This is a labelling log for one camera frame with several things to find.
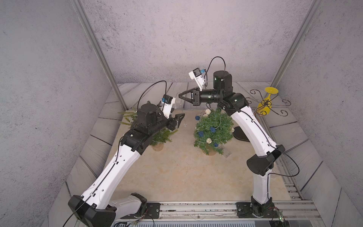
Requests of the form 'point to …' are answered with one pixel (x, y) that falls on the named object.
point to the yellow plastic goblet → (265, 106)
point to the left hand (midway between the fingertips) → (181, 112)
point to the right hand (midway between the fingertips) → (180, 97)
